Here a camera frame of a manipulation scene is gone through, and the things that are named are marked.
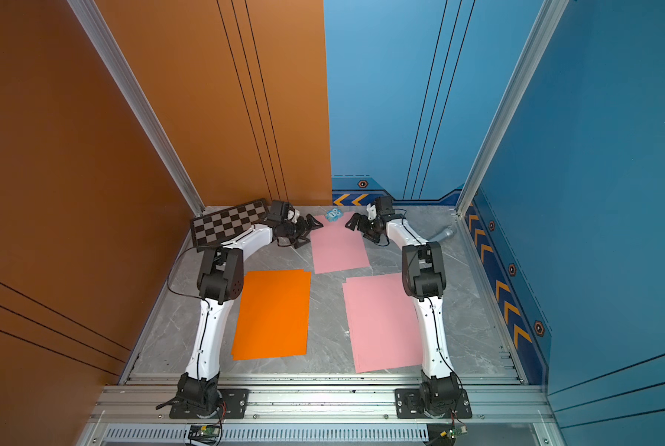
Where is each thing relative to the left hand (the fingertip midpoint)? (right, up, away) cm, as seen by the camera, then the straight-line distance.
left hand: (320, 227), depth 107 cm
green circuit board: (-26, -53, -36) cm, 69 cm away
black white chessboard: (-42, 0, +2) cm, 42 cm away
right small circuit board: (+37, -52, -38) cm, 74 cm away
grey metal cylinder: (+50, -2, +1) cm, 50 cm away
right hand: (+14, 0, +2) cm, 14 cm away
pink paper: (+6, -8, +5) cm, 12 cm away
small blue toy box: (+5, +5, +9) cm, 11 cm away
